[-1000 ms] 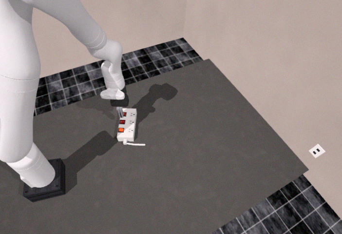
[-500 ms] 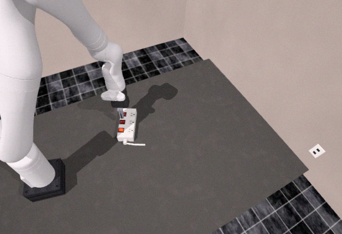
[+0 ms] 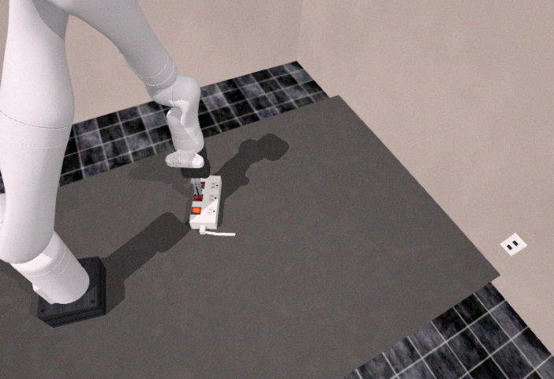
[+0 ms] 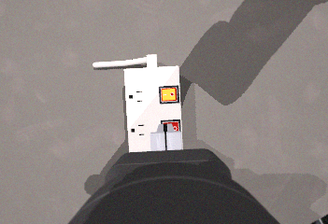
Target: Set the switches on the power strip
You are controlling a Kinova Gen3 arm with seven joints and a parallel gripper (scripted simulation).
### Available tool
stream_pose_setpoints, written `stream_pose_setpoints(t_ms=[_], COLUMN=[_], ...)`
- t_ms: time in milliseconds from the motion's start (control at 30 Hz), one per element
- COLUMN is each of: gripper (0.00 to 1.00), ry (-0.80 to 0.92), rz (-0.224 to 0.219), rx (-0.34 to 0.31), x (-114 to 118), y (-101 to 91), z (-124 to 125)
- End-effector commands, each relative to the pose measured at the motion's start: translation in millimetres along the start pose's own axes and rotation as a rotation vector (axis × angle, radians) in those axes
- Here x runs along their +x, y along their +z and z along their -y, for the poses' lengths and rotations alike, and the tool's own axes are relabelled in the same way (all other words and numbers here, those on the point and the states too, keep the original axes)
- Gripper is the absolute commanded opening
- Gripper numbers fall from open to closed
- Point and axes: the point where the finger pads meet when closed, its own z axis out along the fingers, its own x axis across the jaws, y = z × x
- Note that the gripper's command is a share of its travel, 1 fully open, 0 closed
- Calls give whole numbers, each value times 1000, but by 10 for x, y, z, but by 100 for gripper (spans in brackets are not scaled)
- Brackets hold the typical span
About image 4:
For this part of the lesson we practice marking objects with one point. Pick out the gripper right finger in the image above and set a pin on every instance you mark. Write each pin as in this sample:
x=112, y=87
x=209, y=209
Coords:
x=173, y=138

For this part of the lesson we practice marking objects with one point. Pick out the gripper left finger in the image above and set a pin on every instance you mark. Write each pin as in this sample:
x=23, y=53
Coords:
x=158, y=139

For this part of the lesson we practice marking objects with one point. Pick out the white power strip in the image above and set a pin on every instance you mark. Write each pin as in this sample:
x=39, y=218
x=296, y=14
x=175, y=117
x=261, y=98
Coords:
x=152, y=98

